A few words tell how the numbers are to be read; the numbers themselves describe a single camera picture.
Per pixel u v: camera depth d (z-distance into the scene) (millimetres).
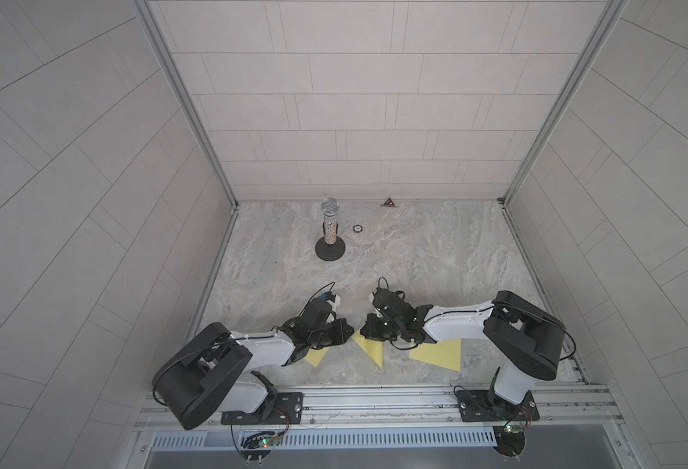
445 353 805
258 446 654
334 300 805
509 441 682
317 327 689
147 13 709
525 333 471
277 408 697
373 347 788
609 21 723
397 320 669
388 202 1159
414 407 726
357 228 1084
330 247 1020
